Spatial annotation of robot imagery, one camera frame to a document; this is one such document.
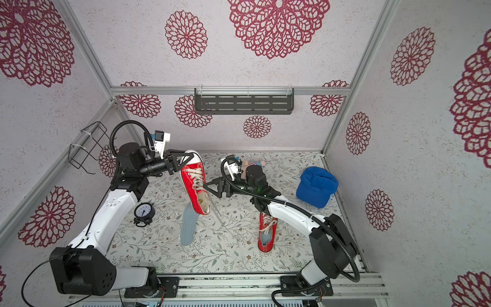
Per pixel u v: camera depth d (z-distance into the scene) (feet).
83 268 1.29
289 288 2.47
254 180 1.99
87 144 2.58
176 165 2.14
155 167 2.06
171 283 2.45
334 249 1.42
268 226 2.71
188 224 2.95
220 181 2.09
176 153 2.17
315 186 3.30
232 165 2.21
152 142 2.02
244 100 3.06
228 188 2.13
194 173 2.25
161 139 2.04
